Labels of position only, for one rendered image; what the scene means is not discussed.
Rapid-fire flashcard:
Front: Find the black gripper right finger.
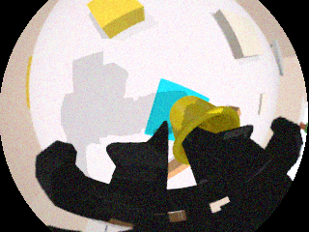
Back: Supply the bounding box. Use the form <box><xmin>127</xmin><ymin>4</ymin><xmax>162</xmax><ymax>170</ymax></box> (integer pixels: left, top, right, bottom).
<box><xmin>182</xmin><ymin>124</ymin><xmax>254</xmax><ymax>185</ymax></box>

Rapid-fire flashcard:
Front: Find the beige rectangular block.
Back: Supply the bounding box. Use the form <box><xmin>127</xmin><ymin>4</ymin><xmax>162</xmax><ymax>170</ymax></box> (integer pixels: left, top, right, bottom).
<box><xmin>213</xmin><ymin>9</ymin><xmax>264</xmax><ymax>59</ymax></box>

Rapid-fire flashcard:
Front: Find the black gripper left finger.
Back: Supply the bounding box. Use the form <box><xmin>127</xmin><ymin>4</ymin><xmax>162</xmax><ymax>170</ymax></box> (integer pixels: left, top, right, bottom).
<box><xmin>105</xmin><ymin>120</ymin><xmax>169</xmax><ymax>189</ymax></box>

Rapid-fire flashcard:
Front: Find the orange flat bar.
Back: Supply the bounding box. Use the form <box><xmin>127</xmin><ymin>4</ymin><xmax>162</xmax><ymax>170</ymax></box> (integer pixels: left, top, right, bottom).
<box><xmin>167</xmin><ymin>105</ymin><xmax>240</xmax><ymax>179</ymax></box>

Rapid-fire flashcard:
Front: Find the yellow rectangular block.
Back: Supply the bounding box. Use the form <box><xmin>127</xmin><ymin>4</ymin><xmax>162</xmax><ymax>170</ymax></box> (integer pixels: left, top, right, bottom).
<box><xmin>88</xmin><ymin>0</ymin><xmax>146</xmax><ymax>39</ymax></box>

